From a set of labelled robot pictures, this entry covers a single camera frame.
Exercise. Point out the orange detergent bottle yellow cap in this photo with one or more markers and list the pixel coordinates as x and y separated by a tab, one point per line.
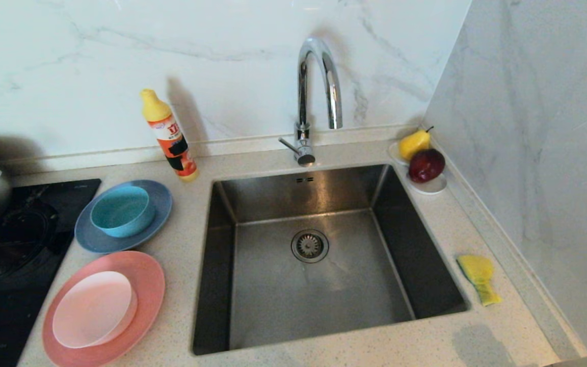
174	142

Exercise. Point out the stainless steel sink basin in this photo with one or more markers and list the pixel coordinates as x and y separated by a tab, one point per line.
273	295

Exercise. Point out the yellow green sponge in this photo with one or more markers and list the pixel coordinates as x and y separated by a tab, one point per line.
477	270

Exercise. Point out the round metal drain strainer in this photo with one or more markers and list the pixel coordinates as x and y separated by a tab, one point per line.
310	245

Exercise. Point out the chrome gooseneck faucet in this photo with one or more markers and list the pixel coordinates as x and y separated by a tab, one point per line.
302	102

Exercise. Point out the yellow pear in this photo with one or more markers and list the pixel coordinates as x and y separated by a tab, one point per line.
413	144

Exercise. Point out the dark red apple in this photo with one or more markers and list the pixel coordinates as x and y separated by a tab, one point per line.
426	165

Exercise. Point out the small white dish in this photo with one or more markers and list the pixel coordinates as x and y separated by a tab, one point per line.
433	187

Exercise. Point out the teal bowl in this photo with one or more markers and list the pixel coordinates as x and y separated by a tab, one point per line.
120	211

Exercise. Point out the pink plate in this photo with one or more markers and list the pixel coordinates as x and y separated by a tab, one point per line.
145	285

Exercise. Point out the grey-blue plate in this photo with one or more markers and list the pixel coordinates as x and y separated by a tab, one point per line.
89	237

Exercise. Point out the pale pink bowl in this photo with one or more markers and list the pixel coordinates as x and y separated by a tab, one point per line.
92	308

